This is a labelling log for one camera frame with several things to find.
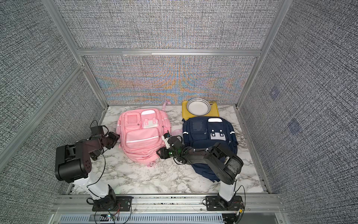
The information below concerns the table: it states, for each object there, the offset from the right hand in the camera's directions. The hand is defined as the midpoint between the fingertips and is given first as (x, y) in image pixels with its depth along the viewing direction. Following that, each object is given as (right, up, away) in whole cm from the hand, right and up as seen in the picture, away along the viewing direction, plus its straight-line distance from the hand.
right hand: (158, 148), depth 88 cm
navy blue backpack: (+29, +8, +10) cm, 32 cm away
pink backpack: (-13, +9, +10) cm, 19 cm away
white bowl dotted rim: (+30, +28, +29) cm, 50 cm away
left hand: (-28, +7, +10) cm, 30 cm away
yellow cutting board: (+42, +24, +30) cm, 57 cm away
